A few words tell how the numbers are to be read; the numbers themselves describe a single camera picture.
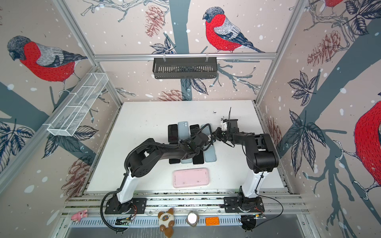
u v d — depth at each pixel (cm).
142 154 56
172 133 102
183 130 105
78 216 70
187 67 104
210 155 90
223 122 94
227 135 79
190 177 81
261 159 50
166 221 67
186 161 88
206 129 76
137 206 73
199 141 74
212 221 69
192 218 61
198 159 89
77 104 78
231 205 73
